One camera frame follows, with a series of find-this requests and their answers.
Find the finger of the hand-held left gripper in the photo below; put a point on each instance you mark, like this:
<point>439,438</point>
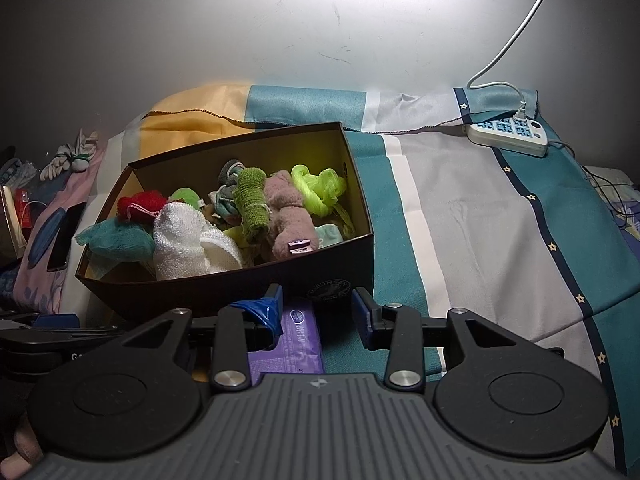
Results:
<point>57,322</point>
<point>60,336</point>

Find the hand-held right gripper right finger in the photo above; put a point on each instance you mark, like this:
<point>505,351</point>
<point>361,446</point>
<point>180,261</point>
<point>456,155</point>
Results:
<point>362,320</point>

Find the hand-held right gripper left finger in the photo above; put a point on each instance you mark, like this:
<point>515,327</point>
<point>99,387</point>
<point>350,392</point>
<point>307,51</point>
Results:
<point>262,312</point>

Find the purple plastic packet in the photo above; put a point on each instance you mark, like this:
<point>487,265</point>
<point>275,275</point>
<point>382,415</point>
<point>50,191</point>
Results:
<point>300,340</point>

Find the dark cardboard box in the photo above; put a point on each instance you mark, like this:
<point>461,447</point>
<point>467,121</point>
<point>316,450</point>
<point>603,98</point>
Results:
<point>200,295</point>

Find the light blue cloth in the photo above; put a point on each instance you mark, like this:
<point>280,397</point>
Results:
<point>330,235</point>

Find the pink sock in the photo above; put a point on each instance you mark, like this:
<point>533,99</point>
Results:
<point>287,220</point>

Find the white fluffy towel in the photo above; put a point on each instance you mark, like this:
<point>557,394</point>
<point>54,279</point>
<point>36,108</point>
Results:
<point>185,245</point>

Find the green towel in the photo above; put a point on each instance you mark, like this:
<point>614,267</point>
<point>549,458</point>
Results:
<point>250,200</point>

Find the neon yellow bath pouf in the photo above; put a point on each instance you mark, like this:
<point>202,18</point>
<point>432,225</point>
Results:
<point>315,185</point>

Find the green plush toy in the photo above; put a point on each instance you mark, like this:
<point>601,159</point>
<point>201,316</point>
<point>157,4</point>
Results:
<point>186,196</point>

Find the grey knitted sock pair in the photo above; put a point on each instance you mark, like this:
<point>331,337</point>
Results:
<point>227,172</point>

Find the red bath pouf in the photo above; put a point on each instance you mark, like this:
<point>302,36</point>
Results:
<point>142,205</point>

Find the person's left hand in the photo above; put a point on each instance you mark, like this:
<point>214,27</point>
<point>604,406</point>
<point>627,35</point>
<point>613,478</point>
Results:
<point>27,440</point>

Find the pink printed blanket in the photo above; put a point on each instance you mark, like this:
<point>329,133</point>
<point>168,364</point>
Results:
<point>27,270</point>

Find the blue floral cloth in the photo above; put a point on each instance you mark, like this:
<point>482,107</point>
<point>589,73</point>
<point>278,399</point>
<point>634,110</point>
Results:
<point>7,285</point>

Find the black smartphone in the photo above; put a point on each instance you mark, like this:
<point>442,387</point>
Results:
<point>65,240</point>

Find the red packet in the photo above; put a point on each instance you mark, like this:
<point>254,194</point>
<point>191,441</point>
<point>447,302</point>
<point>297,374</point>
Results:
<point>23,210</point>

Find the white glove pair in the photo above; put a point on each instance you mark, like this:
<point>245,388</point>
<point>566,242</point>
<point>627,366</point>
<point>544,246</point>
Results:
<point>55,167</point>

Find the clear plastic bag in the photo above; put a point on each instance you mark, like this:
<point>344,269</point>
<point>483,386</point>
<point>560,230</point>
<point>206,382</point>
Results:
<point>17,172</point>

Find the white sock bundle green band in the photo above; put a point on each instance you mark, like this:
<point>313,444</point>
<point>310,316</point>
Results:
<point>80,147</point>

